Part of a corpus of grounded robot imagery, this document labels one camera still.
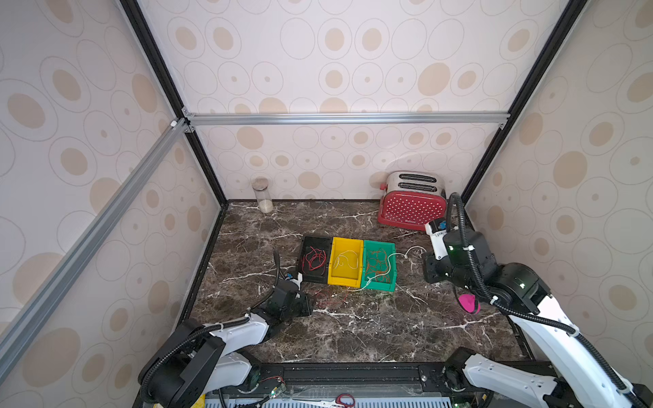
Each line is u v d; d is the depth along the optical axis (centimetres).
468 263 44
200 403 69
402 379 74
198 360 43
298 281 81
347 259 100
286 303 69
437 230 56
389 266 91
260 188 106
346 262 99
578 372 38
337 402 70
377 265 97
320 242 103
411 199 98
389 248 96
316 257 99
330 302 90
